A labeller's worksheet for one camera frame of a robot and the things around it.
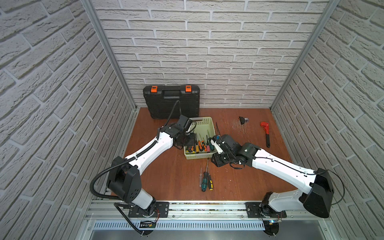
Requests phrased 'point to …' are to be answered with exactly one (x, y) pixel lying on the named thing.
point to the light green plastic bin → (203, 130)
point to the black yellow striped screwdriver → (187, 149)
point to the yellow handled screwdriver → (197, 146)
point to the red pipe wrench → (266, 126)
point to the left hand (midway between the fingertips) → (195, 139)
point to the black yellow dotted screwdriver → (210, 182)
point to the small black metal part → (242, 120)
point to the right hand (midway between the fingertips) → (214, 158)
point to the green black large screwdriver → (204, 182)
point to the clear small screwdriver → (200, 178)
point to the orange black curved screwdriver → (204, 145)
